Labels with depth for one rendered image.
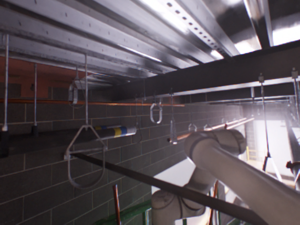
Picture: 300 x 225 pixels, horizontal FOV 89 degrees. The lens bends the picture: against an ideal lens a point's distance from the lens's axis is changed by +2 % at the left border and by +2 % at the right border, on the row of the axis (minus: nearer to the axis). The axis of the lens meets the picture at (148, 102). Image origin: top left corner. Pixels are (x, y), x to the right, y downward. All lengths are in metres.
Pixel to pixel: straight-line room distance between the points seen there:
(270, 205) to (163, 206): 0.78
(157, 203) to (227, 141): 0.62
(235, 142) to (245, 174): 0.29
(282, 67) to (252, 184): 0.97
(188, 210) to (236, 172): 0.73
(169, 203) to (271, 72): 1.06
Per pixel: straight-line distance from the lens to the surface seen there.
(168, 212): 1.14
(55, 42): 0.91
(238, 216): 0.71
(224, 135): 0.71
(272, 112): 10.11
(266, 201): 0.41
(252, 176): 0.44
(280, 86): 3.12
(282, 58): 1.31
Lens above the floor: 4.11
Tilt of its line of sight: 4 degrees up
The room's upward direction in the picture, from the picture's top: 2 degrees counter-clockwise
